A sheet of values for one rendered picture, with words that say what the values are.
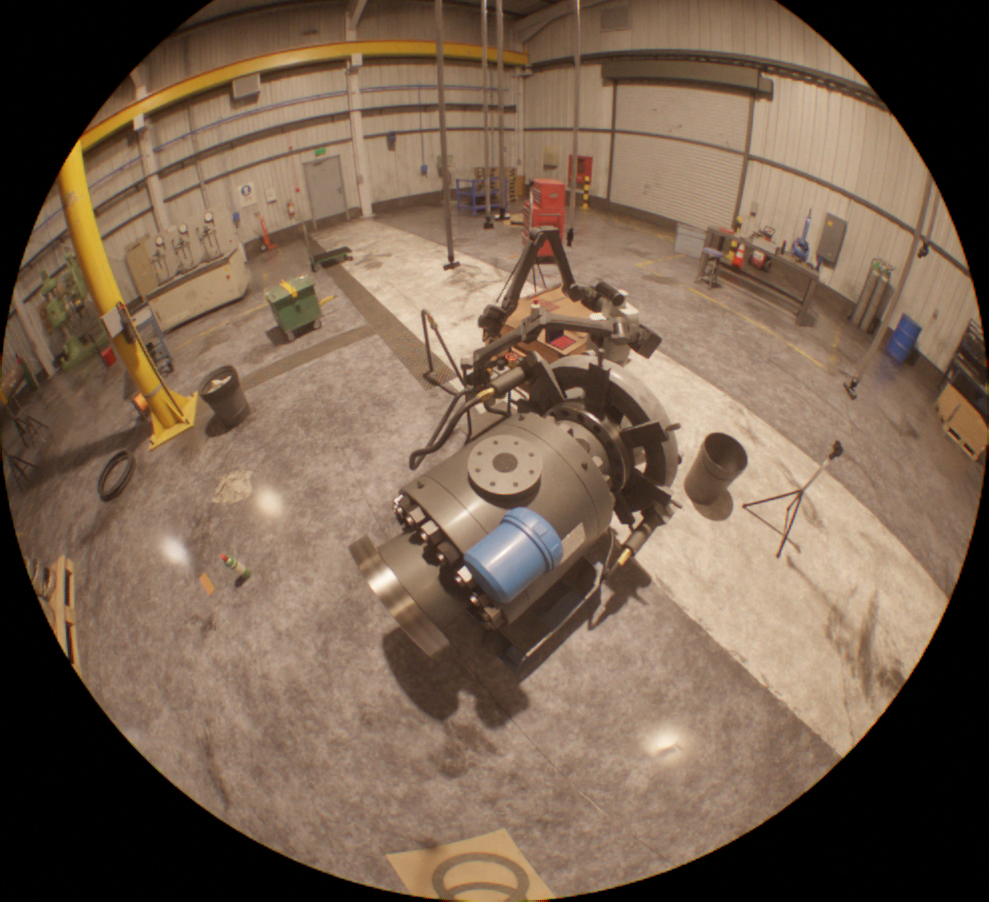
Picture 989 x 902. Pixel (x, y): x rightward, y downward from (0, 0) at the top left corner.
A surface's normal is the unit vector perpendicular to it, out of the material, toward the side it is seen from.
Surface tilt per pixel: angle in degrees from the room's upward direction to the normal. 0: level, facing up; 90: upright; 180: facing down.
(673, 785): 0
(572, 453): 18
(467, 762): 0
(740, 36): 90
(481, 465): 0
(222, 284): 90
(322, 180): 90
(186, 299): 90
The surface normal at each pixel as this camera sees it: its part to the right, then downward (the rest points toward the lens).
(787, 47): -0.81, 0.40
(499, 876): -0.02, -0.73
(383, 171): 0.58, 0.55
